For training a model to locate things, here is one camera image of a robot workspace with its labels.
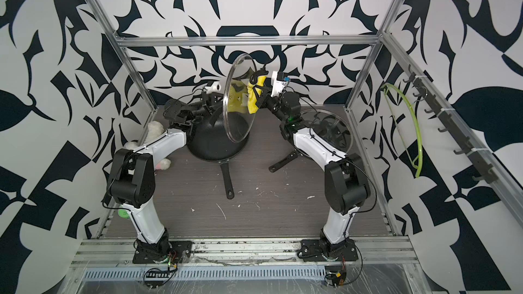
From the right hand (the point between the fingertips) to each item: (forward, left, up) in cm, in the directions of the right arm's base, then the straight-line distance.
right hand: (252, 83), depth 77 cm
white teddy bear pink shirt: (0, +48, -26) cm, 55 cm away
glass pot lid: (+12, +10, -39) cm, 42 cm away
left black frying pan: (-2, +17, -34) cm, 38 cm away
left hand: (-10, +6, +3) cm, 12 cm away
